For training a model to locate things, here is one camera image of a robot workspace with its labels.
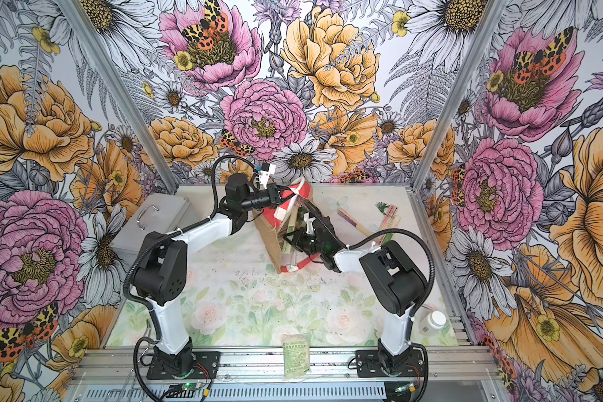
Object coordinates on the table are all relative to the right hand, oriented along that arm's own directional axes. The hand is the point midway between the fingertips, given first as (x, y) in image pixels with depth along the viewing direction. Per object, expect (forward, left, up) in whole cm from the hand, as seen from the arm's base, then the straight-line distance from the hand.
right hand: (284, 241), depth 90 cm
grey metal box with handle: (+9, +44, +6) cm, 46 cm away
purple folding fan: (+15, -28, -10) cm, 33 cm away
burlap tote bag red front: (-2, +1, +13) cm, 14 cm away
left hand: (+7, -6, +15) cm, 18 cm away
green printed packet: (-35, -4, -7) cm, 36 cm away
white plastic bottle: (-29, -44, -2) cm, 53 cm away
